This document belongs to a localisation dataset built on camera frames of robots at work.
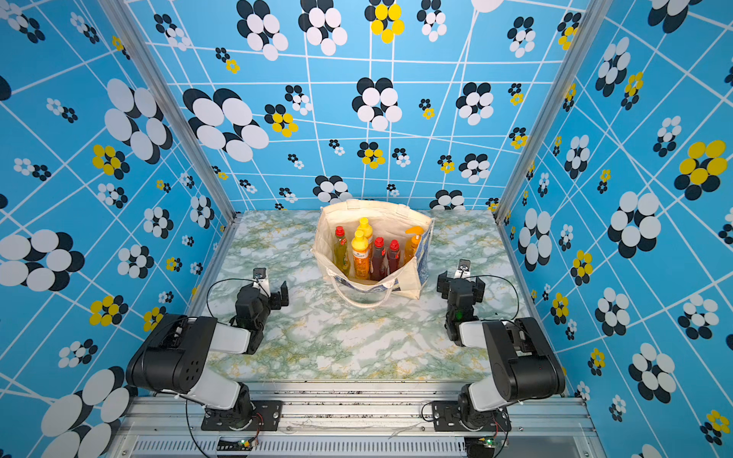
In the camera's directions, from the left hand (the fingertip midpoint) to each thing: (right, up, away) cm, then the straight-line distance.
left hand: (273, 280), depth 93 cm
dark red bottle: (+35, +3, 0) cm, 35 cm away
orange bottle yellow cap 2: (+29, +8, -5) cm, 31 cm away
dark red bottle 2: (+40, +8, -5) cm, 41 cm away
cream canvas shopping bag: (+38, +19, -4) cm, 43 cm away
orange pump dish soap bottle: (+45, +13, -9) cm, 48 cm away
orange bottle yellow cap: (+31, +17, -5) cm, 36 cm away
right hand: (+64, +2, -2) cm, 64 cm away
